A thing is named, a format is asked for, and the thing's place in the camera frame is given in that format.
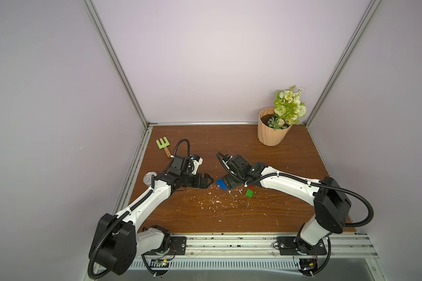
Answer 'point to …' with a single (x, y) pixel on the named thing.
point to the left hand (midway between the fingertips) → (208, 179)
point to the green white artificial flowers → (288, 109)
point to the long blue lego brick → (221, 184)
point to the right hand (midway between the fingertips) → (230, 175)
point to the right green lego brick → (249, 193)
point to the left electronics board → (159, 263)
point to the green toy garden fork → (164, 145)
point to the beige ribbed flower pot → (267, 134)
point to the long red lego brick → (251, 187)
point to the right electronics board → (308, 266)
